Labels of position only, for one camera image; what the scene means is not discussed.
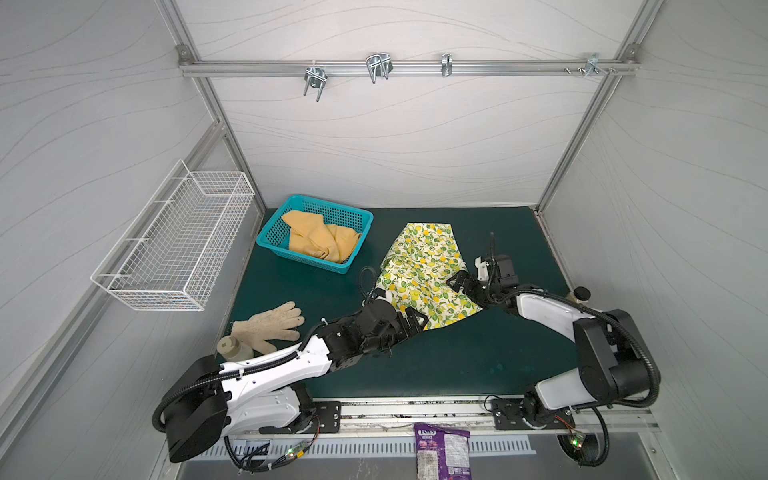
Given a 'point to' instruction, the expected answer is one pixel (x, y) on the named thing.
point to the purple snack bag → (442, 454)
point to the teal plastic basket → (275, 234)
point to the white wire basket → (173, 256)
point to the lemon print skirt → (416, 269)
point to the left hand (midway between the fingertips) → (424, 322)
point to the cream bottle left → (232, 349)
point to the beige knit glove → (278, 324)
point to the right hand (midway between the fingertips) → (461, 280)
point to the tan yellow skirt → (310, 234)
